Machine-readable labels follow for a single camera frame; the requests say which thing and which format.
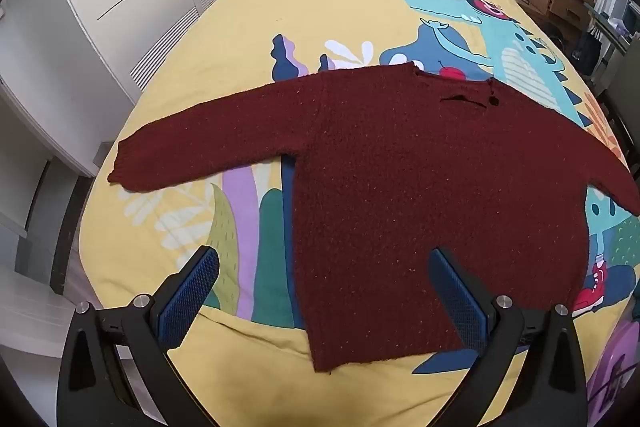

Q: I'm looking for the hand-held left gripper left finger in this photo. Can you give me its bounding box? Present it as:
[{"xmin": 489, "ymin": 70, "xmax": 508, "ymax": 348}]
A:
[{"xmin": 56, "ymin": 245, "xmax": 221, "ymax": 427}]

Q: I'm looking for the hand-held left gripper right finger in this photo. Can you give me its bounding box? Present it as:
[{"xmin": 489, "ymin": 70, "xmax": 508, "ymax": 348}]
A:
[{"xmin": 428, "ymin": 248, "xmax": 589, "ymax": 427}]

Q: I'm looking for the dark red knitted sweater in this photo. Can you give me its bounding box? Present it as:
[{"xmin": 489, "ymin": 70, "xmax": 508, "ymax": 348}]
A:
[{"xmin": 107, "ymin": 62, "xmax": 640, "ymax": 374}]

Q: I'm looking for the yellow dinosaur printed blanket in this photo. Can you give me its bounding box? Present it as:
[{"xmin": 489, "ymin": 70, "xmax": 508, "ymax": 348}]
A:
[{"xmin": 79, "ymin": 0, "xmax": 640, "ymax": 427}]

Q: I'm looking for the dark chair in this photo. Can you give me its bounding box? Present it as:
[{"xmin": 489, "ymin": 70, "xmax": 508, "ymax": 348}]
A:
[{"xmin": 595, "ymin": 89, "xmax": 638, "ymax": 160}]

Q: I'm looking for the black bag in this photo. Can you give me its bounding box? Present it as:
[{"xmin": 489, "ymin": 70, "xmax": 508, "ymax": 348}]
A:
[{"xmin": 571, "ymin": 29, "xmax": 604, "ymax": 76}]

